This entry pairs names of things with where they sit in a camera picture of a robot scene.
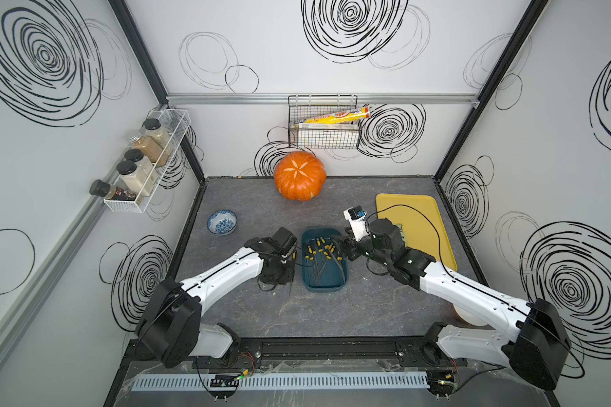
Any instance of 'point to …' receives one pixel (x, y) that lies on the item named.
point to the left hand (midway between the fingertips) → (287, 278)
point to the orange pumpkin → (299, 175)
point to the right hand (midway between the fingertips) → (339, 234)
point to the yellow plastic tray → (420, 216)
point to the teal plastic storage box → (324, 263)
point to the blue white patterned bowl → (222, 222)
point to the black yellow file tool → (290, 287)
